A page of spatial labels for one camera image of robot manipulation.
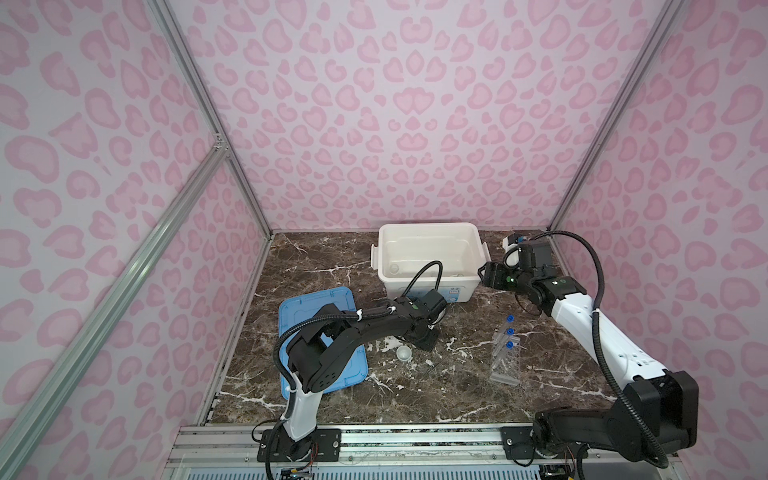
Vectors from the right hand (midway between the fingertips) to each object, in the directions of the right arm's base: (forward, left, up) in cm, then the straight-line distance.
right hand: (491, 269), depth 83 cm
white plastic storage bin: (+18, +25, -12) cm, 33 cm away
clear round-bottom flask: (+9, +27, -13) cm, 32 cm away
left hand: (-12, +16, -19) cm, 27 cm away
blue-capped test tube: (-3, -10, -23) cm, 25 cm away
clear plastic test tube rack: (-17, -6, -20) cm, 27 cm away
